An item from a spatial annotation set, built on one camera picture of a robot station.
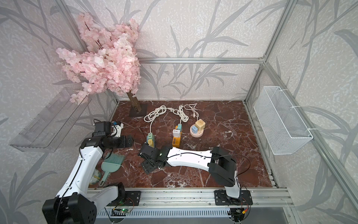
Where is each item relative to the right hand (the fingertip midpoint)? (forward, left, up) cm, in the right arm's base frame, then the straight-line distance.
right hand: (149, 163), depth 77 cm
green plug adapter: (+19, +3, -3) cm, 19 cm away
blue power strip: (+19, +3, -9) cm, 21 cm away
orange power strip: (+18, -14, -7) cm, 24 cm away
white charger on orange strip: (+21, -14, -4) cm, 26 cm away
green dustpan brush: (+3, +26, -9) cm, 28 cm away
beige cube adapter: (+28, -30, -2) cm, 41 cm away
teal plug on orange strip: (+26, -16, -3) cm, 31 cm away
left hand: (+12, +14, +5) cm, 19 cm away
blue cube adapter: (+24, -26, -4) cm, 36 cm away
